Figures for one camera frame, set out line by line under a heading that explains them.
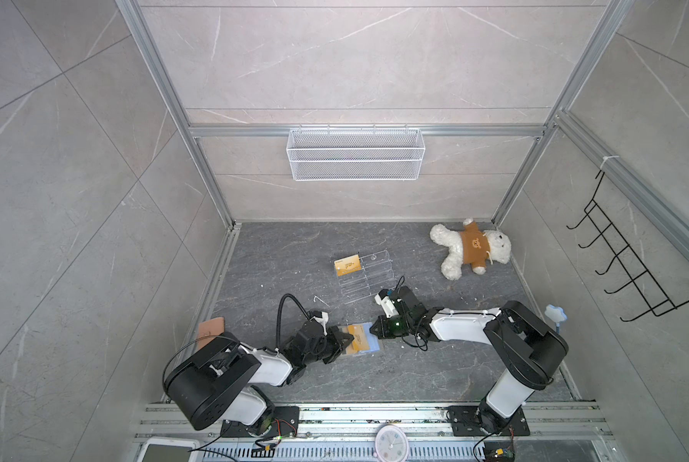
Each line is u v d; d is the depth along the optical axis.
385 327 0.80
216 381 0.44
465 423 0.73
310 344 0.69
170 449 0.66
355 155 1.01
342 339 0.77
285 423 0.72
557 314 0.68
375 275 1.03
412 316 0.72
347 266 0.95
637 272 0.62
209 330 0.88
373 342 0.86
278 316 0.73
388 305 0.83
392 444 0.69
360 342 0.86
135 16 0.68
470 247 1.01
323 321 0.84
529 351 0.46
